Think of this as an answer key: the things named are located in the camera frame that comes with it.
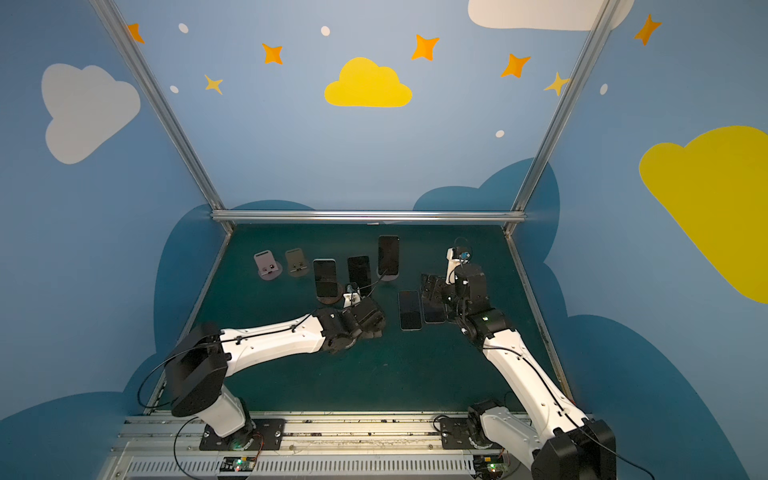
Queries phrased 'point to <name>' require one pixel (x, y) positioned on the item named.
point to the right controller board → (489, 466)
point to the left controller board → (237, 464)
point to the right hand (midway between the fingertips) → (438, 273)
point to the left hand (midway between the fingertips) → (370, 324)
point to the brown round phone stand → (330, 300)
